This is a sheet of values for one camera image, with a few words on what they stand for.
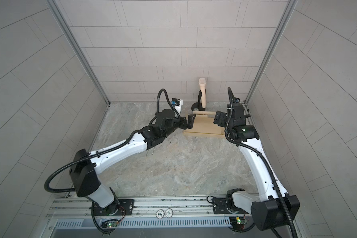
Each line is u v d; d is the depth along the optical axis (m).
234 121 0.53
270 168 0.41
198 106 1.11
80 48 0.87
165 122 0.54
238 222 0.68
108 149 0.46
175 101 0.62
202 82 0.94
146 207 0.72
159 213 0.69
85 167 0.42
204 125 1.00
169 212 0.69
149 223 1.05
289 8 0.71
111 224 0.65
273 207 0.36
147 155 0.89
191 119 0.65
